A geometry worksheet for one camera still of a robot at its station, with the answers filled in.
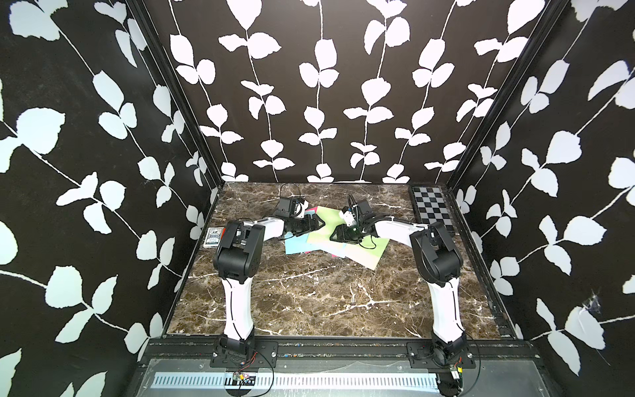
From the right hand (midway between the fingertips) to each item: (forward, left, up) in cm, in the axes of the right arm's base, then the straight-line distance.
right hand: (332, 235), depth 98 cm
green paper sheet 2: (-7, -14, -2) cm, 16 cm away
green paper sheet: (+11, 0, -3) cm, 11 cm away
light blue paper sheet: (-3, +15, -3) cm, 15 cm away
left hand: (+6, +5, +1) cm, 8 cm away
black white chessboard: (+17, -46, -2) cm, 49 cm away
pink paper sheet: (+16, +8, -3) cm, 18 cm away
